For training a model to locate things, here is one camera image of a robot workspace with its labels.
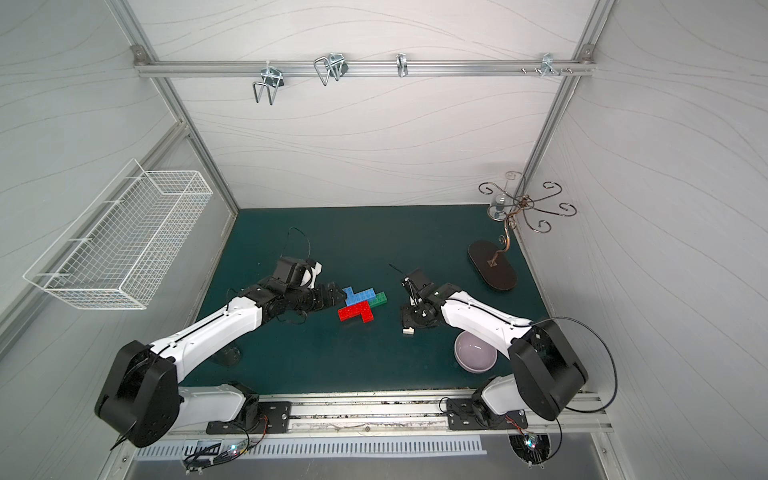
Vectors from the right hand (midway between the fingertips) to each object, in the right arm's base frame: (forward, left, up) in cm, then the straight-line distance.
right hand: (409, 317), depth 86 cm
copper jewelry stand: (+21, -30, -4) cm, 37 cm away
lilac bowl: (-9, -18, -2) cm, 21 cm away
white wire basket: (+1, +68, +29) cm, 74 cm away
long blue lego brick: (+7, +15, -1) cm, 16 cm away
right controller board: (-29, -31, -8) cm, 43 cm away
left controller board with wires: (-35, +50, -5) cm, 61 cm away
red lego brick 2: (+1, +18, 0) cm, 18 cm away
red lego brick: (+1, +13, -1) cm, 13 cm away
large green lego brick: (+7, +9, -2) cm, 12 cm away
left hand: (+1, +21, +7) cm, 22 cm away
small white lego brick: (-3, 0, -2) cm, 4 cm away
